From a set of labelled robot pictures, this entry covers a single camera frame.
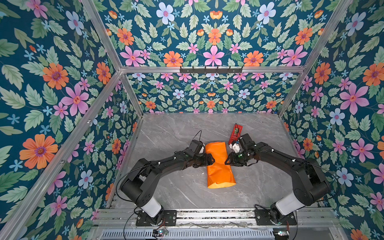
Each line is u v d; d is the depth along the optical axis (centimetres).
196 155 74
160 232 70
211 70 92
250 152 66
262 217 73
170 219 73
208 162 79
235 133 102
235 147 84
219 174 82
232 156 78
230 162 80
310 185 45
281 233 70
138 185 45
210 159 80
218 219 75
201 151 75
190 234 77
